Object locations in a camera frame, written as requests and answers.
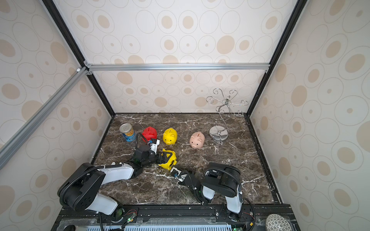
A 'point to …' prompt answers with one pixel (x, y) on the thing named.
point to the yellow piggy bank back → (170, 136)
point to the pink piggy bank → (197, 140)
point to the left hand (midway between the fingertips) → (171, 153)
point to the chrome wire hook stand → (220, 133)
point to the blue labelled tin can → (127, 131)
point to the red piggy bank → (148, 133)
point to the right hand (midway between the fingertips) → (185, 165)
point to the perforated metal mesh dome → (276, 222)
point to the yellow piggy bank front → (173, 157)
